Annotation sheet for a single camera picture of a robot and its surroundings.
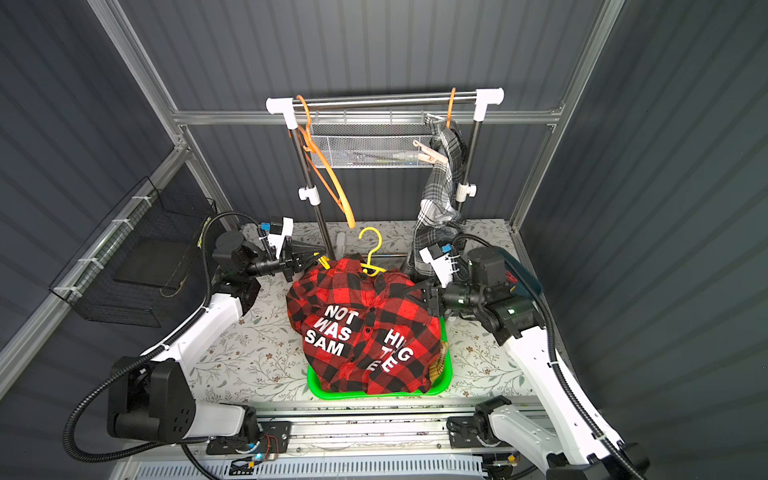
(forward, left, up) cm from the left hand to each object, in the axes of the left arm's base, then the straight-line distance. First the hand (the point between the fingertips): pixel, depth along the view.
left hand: (328, 254), depth 69 cm
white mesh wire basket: (+70, -8, -12) cm, 71 cm away
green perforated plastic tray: (-24, +4, -24) cm, 34 cm away
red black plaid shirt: (-13, -8, -15) cm, 21 cm away
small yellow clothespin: (0, +1, -3) cm, 3 cm away
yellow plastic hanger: (-4, -10, -1) cm, 11 cm away
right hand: (-9, -19, -2) cm, 22 cm away
